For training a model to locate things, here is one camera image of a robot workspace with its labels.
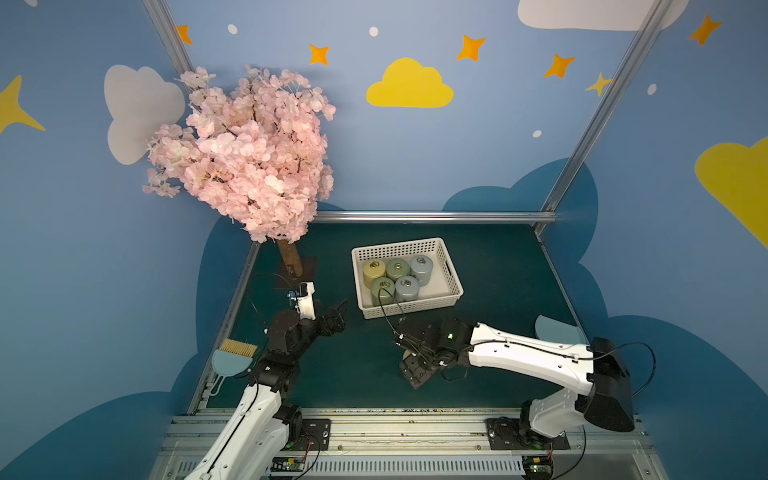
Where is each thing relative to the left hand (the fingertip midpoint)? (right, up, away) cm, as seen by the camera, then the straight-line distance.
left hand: (333, 298), depth 79 cm
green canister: (+18, +7, +19) cm, 27 cm away
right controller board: (+52, -41, -6) cm, 67 cm away
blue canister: (+21, +1, +14) cm, 25 cm away
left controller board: (-10, -40, -8) cm, 41 cm away
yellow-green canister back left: (+10, +7, +19) cm, 23 cm away
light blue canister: (+26, +7, +19) cm, 33 cm away
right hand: (+23, -16, -3) cm, 28 cm away
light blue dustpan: (+67, -12, +14) cm, 70 cm away
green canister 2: (+13, 0, +14) cm, 19 cm away
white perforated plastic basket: (+35, +1, +25) cm, 43 cm away
